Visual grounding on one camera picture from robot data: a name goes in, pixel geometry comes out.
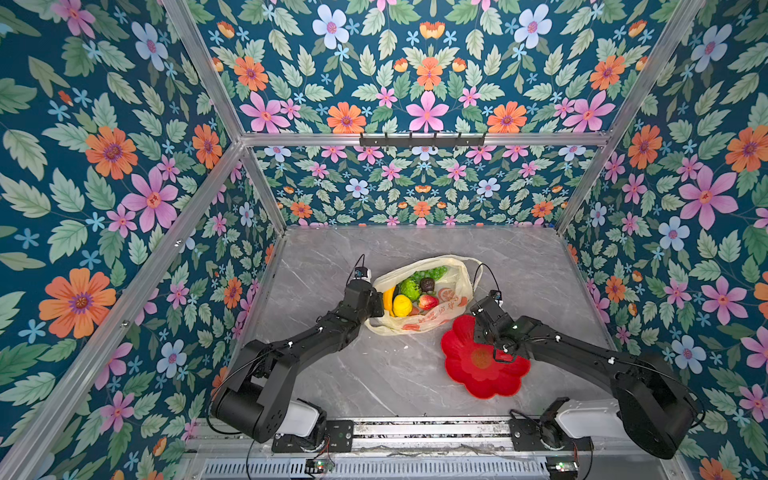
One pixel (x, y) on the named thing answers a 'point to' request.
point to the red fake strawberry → (427, 301)
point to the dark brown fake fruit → (427, 285)
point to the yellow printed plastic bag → (455, 290)
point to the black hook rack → (421, 141)
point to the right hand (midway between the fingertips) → (479, 328)
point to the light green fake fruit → (410, 288)
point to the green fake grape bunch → (433, 273)
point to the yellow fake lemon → (402, 305)
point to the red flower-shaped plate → (484, 371)
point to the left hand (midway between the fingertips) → (383, 288)
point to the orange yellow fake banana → (388, 300)
